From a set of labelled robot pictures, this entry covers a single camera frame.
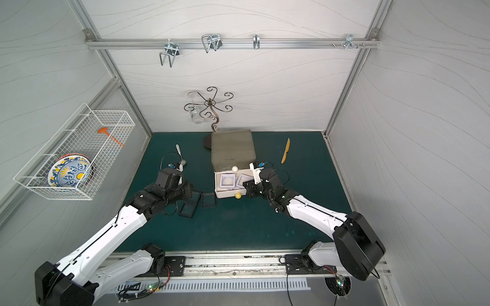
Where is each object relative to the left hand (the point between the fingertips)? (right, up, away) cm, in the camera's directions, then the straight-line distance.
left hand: (190, 186), depth 79 cm
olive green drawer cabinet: (+16, +16, +7) cm, 24 cm away
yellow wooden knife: (+47, +15, +32) cm, 59 cm away
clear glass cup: (-4, +36, +21) cm, 41 cm away
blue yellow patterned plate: (-34, +9, -17) cm, 39 cm away
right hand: (+22, +1, +3) cm, 23 cm away
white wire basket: (-36, +21, -2) cm, 42 cm away
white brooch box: (+14, +1, +10) cm, 17 cm away
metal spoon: (-15, +9, +33) cm, 37 cm away
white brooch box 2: (+22, +2, +11) cm, 25 cm away
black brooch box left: (-4, -12, +11) cm, 17 cm away
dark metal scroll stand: (+5, +35, +14) cm, 38 cm away
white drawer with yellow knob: (+20, -4, +4) cm, 21 cm away
